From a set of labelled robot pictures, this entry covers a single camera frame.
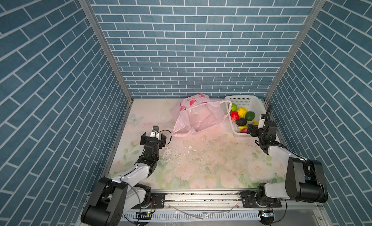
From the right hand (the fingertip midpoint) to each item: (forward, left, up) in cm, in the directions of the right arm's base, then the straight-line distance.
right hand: (257, 126), depth 92 cm
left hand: (-12, +63, +1) cm, 64 cm away
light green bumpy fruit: (+19, +12, -4) cm, 23 cm away
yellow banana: (+3, +8, -8) cm, 11 cm away
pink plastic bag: (+15, +39, -10) cm, 43 cm away
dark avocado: (+6, +8, -5) cm, 12 cm away
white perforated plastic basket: (+26, -3, -5) cm, 26 cm away
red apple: (+10, +13, -3) cm, 17 cm away
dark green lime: (+13, +2, -5) cm, 14 cm away
